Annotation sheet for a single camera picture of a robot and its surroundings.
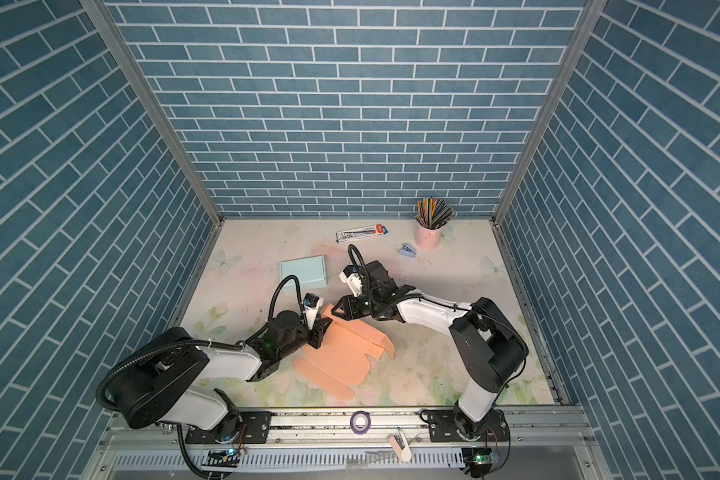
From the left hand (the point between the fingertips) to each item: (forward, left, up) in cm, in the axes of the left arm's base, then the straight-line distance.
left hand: (330, 319), depth 88 cm
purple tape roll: (-26, -9, -5) cm, 28 cm away
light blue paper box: (+17, +8, 0) cm, 19 cm away
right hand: (+1, -1, +5) cm, 6 cm away
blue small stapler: (+29, -26, -3) cm, 39 cm away
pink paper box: (-12, -3, -5) cm, 13 cm away
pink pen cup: (+30, -33, +3) cm, 44 cm away
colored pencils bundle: (+37, -36, +8) cm, 52 cm away
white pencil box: (+38, -9, -3) cm, 39 cm away
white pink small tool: (-32, -19, -1) cm, 37 cm away
